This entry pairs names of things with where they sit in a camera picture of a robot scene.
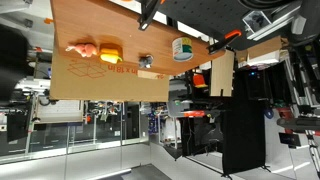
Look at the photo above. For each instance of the green yellow white tin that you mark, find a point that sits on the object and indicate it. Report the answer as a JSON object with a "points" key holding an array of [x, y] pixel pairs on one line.
{"points": [[182, 49]]}

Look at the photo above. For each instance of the small grey toy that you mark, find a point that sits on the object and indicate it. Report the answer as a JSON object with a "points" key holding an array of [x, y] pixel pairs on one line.
{"points": [[146, 61]]}

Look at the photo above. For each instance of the orange red object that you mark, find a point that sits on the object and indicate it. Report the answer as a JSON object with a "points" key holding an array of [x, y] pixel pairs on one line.
{"points": [[200, 80]]}

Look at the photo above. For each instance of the brown cardboard sheet with print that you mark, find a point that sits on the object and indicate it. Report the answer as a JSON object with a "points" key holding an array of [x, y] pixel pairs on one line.
{"points": [[100, 85]]}

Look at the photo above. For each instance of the plywood board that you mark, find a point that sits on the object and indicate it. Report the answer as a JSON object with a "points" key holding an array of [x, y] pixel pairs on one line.
{"points": [[221, 73]]}

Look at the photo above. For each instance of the orange cup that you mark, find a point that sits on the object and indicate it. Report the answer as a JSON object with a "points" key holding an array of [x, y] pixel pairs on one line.
{"points": [[111, 46]]}

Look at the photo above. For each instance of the black perforated base board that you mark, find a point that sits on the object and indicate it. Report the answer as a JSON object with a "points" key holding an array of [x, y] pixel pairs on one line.
{"points": [[203, 16]]}

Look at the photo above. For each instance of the pink plush toy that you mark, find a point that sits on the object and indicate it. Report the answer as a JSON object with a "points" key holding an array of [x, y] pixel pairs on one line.
{"points": [[85, 49]]}

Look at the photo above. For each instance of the black curtain panel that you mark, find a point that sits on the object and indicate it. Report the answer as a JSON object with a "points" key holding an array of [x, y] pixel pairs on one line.
{"points": [[244, 133]]}

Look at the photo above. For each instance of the open cardboard box with foam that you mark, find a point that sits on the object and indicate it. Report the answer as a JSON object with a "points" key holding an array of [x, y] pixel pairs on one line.
{"points": [[263, 51]]}

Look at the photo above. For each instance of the white tag plate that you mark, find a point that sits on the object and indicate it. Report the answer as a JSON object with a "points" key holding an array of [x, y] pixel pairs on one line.
{"points": [[256, 20]]}

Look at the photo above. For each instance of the white pegboard with wood frame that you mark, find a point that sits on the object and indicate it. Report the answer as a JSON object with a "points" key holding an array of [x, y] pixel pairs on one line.
{"points": [[60, 111]]}

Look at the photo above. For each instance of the aluminium extrusion rail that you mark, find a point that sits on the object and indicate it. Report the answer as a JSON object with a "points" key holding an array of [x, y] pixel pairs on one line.
{"points": [[281, 18]]}

